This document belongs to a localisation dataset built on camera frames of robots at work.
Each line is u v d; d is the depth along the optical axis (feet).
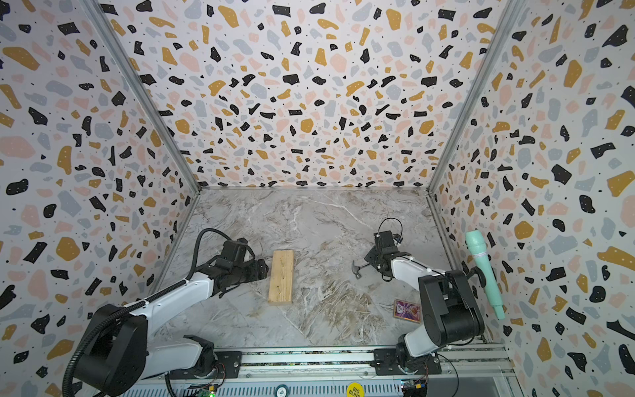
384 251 2.44
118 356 1.30
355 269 3.11
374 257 2.86
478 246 2.13
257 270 2.63
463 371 2.44
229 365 2.40
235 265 2.27
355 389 2.30
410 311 2.74
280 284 2.83
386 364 2.40
